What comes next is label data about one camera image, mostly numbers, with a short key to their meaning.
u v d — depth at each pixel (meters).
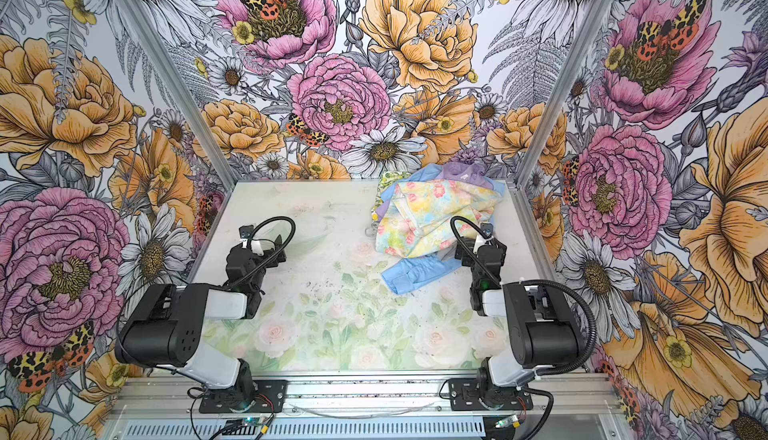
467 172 1.12
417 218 1.00
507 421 0.71
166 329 0.46
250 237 0.79
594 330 0.42
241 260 0.71
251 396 0.72
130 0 0.75
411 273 0.96
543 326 0.47
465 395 0.73
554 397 0.66
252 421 0.71
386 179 1.23
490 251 0.81
